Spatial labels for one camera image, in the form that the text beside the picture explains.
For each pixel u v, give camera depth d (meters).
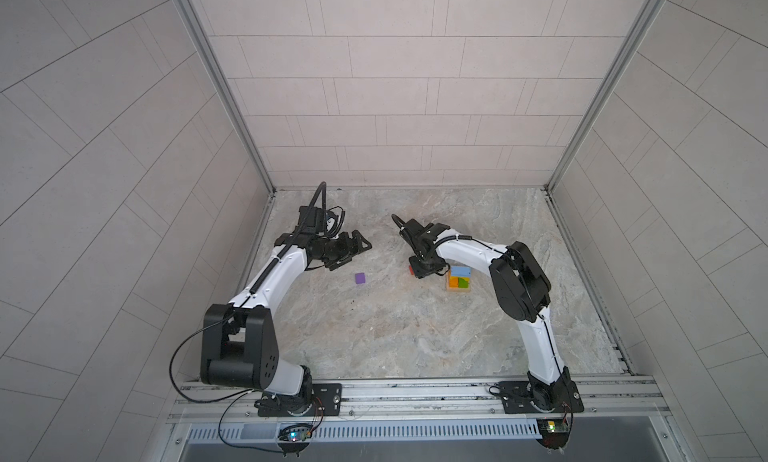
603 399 0.73
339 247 0.74
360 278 0.93
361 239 0.77
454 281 0.89
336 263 0.80
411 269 0.86
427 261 0.84
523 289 0.54
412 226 0.79
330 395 0.71
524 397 0.71
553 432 0.68
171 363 0.39
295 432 0.64
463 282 0.87
